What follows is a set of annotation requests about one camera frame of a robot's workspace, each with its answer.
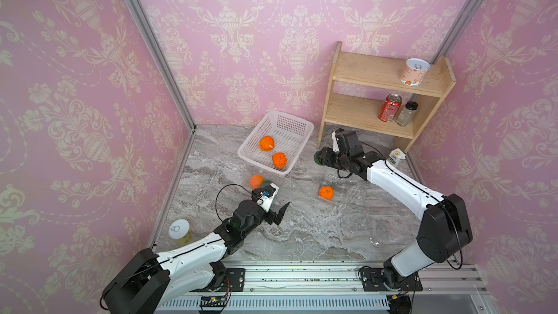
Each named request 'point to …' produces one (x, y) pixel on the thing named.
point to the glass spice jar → (406, 116)
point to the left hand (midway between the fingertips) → (279, 197)
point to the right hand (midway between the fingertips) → (321, 156)
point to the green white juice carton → (396, 155)
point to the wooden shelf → (362, 113)
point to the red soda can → (390, 108)
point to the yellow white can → (181, 230)
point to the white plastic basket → (276, 141)
